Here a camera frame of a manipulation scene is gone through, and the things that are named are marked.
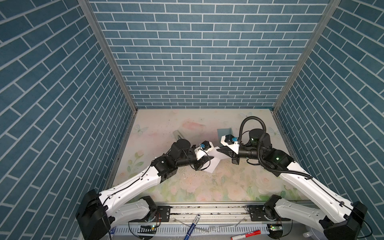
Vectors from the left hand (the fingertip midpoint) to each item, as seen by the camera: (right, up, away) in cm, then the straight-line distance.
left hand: (211, 154), depth 71 cm
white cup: (+42, -32, -8) cm, 53 cm away
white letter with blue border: (0, -5, 0) cm, 5 cm away
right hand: (+2, +5, -3) cm, 6 cm away
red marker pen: (+16, -36, -3) cm, 40 cm away
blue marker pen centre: (-9, -34, -2) cm, 35 cm away
